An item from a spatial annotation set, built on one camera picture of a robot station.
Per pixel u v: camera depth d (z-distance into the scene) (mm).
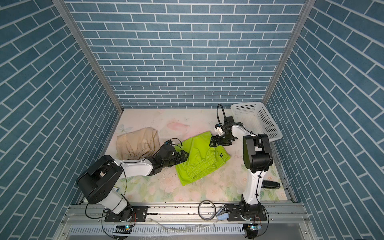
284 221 726
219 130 935
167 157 733
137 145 954
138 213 739
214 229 705
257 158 530
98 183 448
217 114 937
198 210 742
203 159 905
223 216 718
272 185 801
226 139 850
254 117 1190
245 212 665
